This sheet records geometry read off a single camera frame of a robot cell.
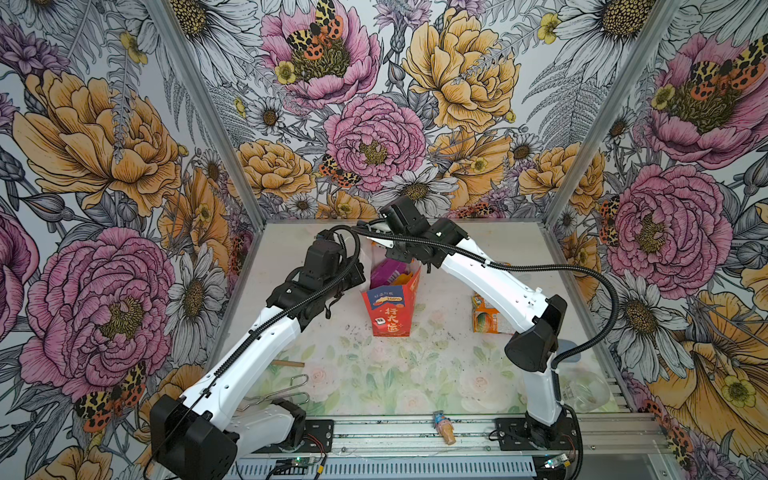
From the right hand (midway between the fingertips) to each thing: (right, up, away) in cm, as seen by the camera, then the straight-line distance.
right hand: (401, 238), depth 79 cm
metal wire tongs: (-29, -39, +4) cm, 49 cm away
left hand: (-10, -9, -2) cm, 14 cm away
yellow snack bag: (+1, -11, +8) cm, 14 cm away
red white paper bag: (-3, -19, +2) cm, 19 cm away
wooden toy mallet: (-32, -35, +7) cm, 48 cm away
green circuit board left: (-26, -54, -7) cm, 61 cm away
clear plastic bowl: (+49, -40, +2) cm, 63 cm away
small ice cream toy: (+10, -45, -6) cm, 47 cm away
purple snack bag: (-4, -10, +10) cm, 15 cm away
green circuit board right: (+37, -53, -8) cm, 65 cm away
